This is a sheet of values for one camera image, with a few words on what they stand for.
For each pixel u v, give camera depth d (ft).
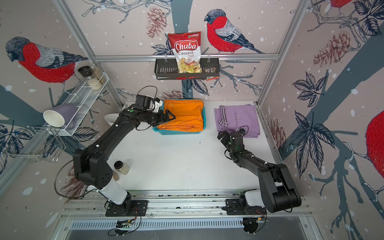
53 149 2.29
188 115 3.19
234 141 2.32
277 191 1.39
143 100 2.17
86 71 2.55
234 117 3.62
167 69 3.11
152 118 2.33
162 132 3.19
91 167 1.45
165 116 2.44
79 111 2.27
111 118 3.12
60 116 2.00
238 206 2.39
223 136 2.73
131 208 2.29
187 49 2.65
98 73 2.81
